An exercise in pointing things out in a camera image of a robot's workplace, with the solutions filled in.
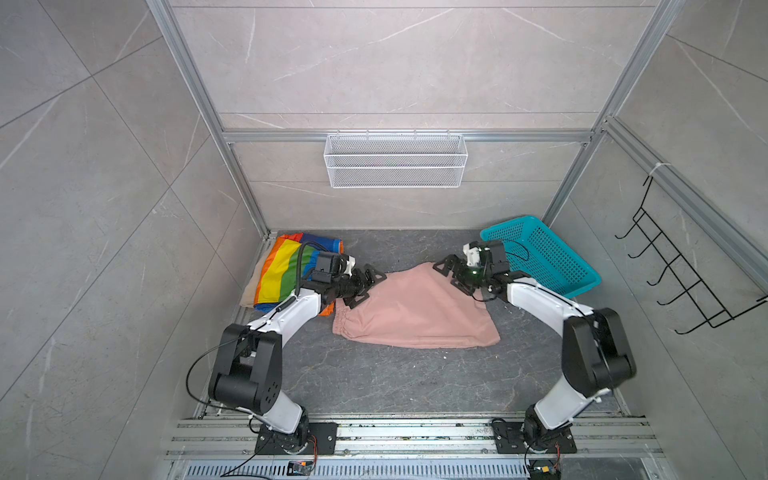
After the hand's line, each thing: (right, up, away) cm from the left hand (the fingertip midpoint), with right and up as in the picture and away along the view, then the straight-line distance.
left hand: (379, 279), depth 87 cm
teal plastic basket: (+59, +11, +27) cm, 66 cm away
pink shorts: (+13, -10, +10) cm, 19 cm away
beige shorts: (-44, -6, +10) cm, 45 cm away
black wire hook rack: (+69, +2, -21) cm, 72 cm away
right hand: (+19, +2, +4) cm, 20 cm away
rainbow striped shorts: (-31, 0, +4) cm, 31 cm away
